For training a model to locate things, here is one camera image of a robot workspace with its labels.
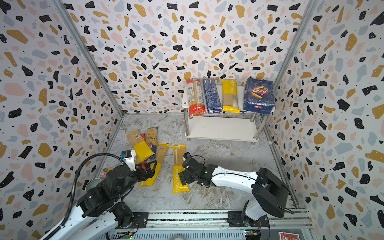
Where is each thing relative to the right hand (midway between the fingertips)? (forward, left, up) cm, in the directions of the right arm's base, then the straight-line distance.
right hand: (183, 171), depth 82 cm
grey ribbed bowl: (-6, +50, -4) cm, 50 cm away
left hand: (-1, +14, +14) cm, 20 cm away
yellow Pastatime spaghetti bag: (+26, -24, +28) cm, 45 cm away
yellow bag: (+16, +5, -7) cm, 18 cm away
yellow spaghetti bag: (+14, +17, -6) cm, 22 cm away
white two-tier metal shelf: (+38, -41, -6) cm, 56 cm away
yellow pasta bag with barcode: (+17, +29, -6) cm, 34 cm away
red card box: (-27, -50, -7) cm, 58 cm away
